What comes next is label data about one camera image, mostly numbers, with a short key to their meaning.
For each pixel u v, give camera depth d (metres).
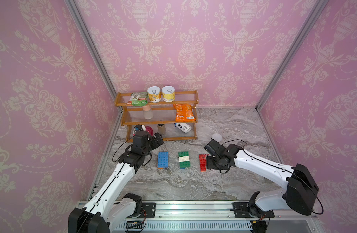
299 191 0.40
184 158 0.89
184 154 0.92
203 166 0.87
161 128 0.97
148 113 0.93
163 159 0.88
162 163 0.87
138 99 0.81
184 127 1.00
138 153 0.60
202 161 0.89
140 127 0.72
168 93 0.81
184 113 0.94
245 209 0.74
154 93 0.81
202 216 1.29
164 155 0.90
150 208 0.75
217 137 0.95
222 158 0.58
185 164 0.87
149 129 0.99
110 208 0.44
